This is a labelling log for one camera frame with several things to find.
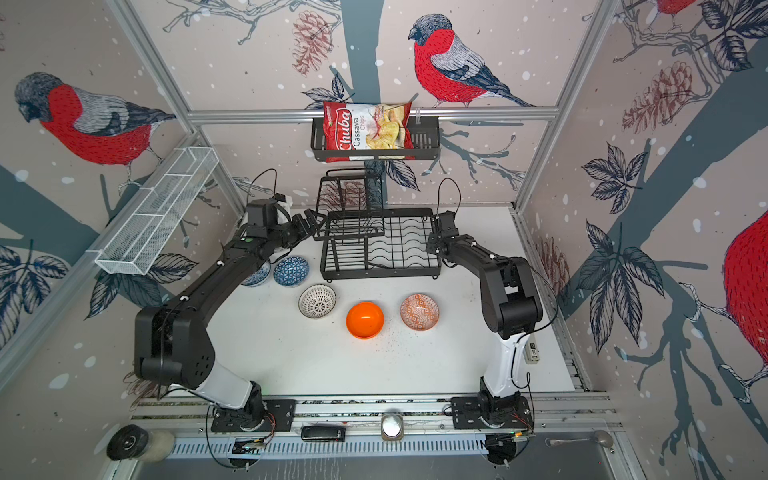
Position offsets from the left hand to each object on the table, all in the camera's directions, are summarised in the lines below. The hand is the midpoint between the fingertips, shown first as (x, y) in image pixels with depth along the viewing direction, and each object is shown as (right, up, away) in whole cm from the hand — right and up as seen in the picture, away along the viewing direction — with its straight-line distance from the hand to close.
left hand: (318, 222), depth 85 cm
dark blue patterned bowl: (-14, -17, +16) cm, 27 cm away
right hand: (+36, -8, +17) cm, 40 cm away
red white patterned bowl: (+30, -28, +5) cm, 41 cm away
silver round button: (+22, -47, -19) cm, 55 cm away
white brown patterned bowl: (-2, -25, +8) cm, 26 cm away
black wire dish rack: (+13, -5, -1) cm, 14 cm away
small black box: (+5, -51, -15) cm, 54 cm away
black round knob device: (-32, -47, -24) cm, 62 cm away
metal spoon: (+73, -53, -14) cm, 91 cm away
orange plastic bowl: (+13, -29, +3) cm, 32 cm away
